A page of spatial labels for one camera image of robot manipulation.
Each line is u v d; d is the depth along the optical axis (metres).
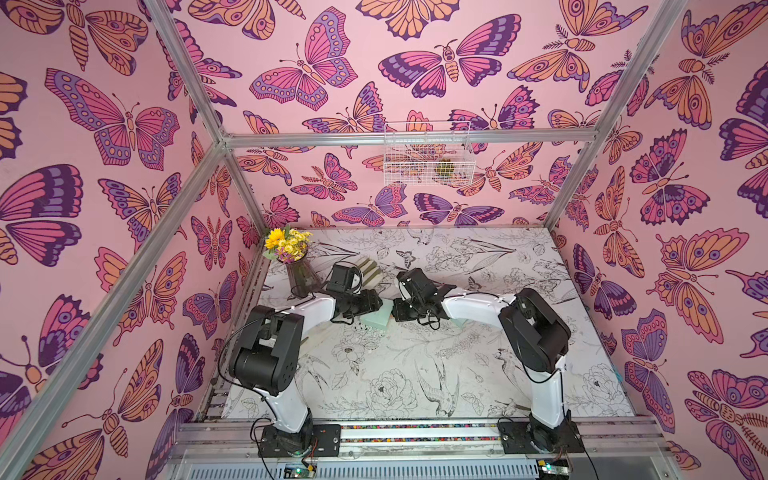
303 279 0.94
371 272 1.06
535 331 0.53
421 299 0.75
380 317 0.93
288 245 0.83
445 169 0.95
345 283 0.78
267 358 0.48
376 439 0.75
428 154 0.95
